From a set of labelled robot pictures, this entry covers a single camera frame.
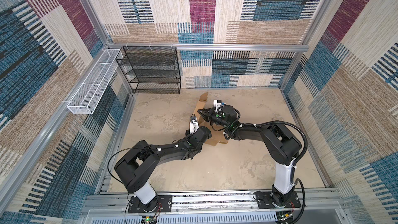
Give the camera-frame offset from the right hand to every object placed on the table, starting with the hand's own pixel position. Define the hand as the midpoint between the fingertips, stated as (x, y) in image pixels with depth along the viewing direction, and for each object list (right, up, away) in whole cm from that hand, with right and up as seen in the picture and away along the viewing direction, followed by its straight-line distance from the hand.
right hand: (196, 112), depth 87 cm
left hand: (+1, -9, +4) cm, 10 cm away
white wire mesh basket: (-49, +7, -16) cm, 52 cm away
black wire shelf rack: (-33, +29, +24) cm, 50 cm away
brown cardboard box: (+11, -10, -6) cm, 16 cm away
